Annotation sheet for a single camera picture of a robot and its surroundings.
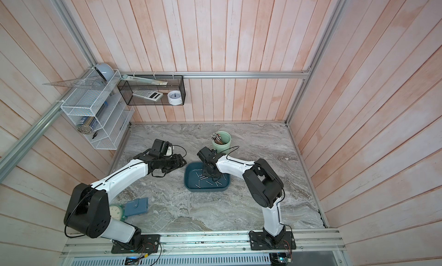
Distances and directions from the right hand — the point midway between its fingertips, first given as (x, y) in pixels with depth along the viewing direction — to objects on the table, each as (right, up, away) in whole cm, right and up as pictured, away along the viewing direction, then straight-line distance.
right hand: (208, 172), depth 95 cm
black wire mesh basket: (-34, +48, +6) cm, 59 cm away
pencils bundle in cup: (+5, +19, -5) cm, 21 cm away
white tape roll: (-19, +42, -1) cm, 46 cm away
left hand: (-13, +5, -7) cm, 16 cm away
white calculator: (-33, +44, +3) cm, 56 cm away
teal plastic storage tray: (-7, -4, -2) cm, 9 cm away
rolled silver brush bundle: (-55, +24, -19) cm, 62 cm away
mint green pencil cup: (+11, +19, +2) cm, 22 cm away
